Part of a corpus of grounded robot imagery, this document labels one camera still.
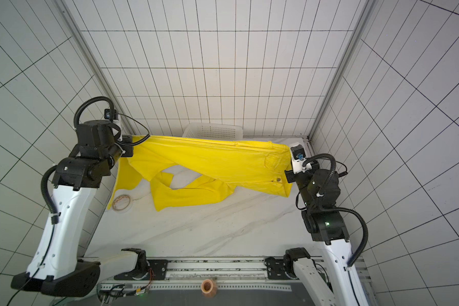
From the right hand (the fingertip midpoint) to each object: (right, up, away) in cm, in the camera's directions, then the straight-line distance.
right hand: (298, 148), depth 62 cm
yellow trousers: (-13, -7, +8) cm, 16 cm away
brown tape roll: (-30, -45, -2) cm, 54 cm away
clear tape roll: (-77, -27, +30) cm, 86 cm away
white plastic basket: (-35, +13, +55) cm, 66 cm away
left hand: (-61, +1, +2) cm, 61 cm away
